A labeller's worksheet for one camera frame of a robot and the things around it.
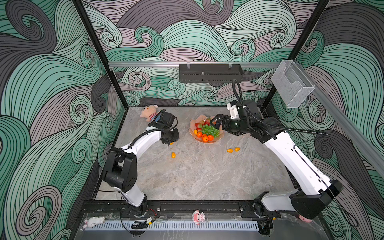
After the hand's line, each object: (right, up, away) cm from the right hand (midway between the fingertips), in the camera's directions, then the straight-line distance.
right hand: (216, 124), depth 69 cm
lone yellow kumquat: (-23, -11, +11) cm, 28 cm away
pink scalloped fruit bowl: (-10, -3, +34) cm, 36 cm away
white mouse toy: (-58, -45, -1) cm, 73 cm away
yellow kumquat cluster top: (-9, -6, +31) cm, 33 cm away
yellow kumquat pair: (+14, -18, +26) cm, 34 cm away
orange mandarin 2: (+1, -10, +27) cm, 29 cm away
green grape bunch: (+1, -5, +32) cm, 32 cm away
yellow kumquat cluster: (-23, -20, +23) cm, 38 cm away
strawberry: (-7, -1, +34) cm, 35 cm away
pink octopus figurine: (-9, -43, -1) cm, 44 cm away
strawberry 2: (-6, -5, +31) cm, 32 cm away
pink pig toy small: (+43, -45, -1) cm, 63 cm away
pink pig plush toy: (-42, +7, +37) cm, 57 cm away
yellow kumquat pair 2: (+18, -17, +26) cm, 36 cm away
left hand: (-20, -9, +19) cm, 29 cm away
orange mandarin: (-2, -10, +25) cm, 27 cm away
